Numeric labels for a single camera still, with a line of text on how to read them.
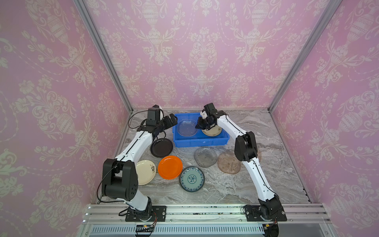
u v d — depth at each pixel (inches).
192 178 33.6
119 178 17.5
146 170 35.1
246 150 27.0
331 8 27.3
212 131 41.1
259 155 37.2
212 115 32.8
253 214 28.7
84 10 27.7
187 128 41.5
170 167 34.2
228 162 36.2
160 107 32.2
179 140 40.1
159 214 29.3
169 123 31.1
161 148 38.3
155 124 26.8
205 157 37.2
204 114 39.4
